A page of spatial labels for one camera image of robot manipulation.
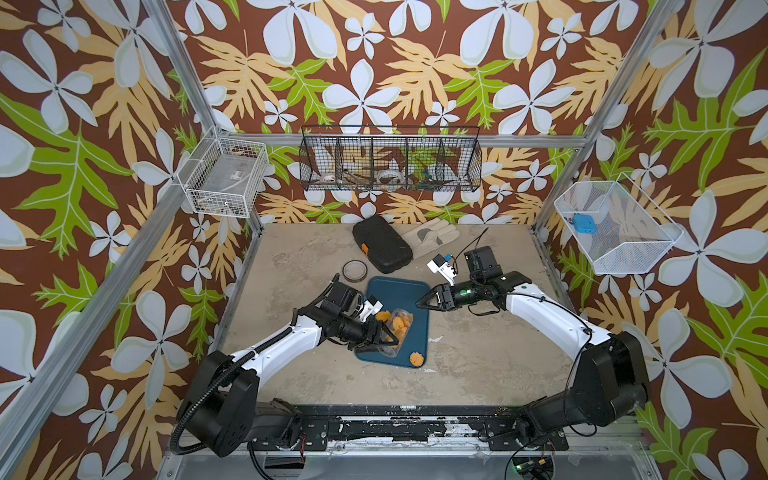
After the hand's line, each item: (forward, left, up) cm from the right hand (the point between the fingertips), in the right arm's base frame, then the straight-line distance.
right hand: (421, 303), depth 77 cm
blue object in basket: (+22, -49, +7) cm, 55 cm away
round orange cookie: (-8, 0, -18) cm, 19 cm away
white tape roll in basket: (+44, +8, +8) cm, 45 cm away
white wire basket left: (+34, +57, +16) cm, 68 cm away
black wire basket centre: (+48, +7, +13) cm, 50 cm away
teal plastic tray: (+17, +6, -21) cm, 28 cm away
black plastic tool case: (+33, +10, -13) cm, 37 cm away
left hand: (-8, +8, -6) cm, 13 cm away
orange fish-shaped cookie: (+5, +10, -16) cm, 20 cm away
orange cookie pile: (-2, +5, -8) cm, 10 cm away
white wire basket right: (+18, -56, +9) cm, 59 cm away
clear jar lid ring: (+25, +20, -19) cm, 37 cm away
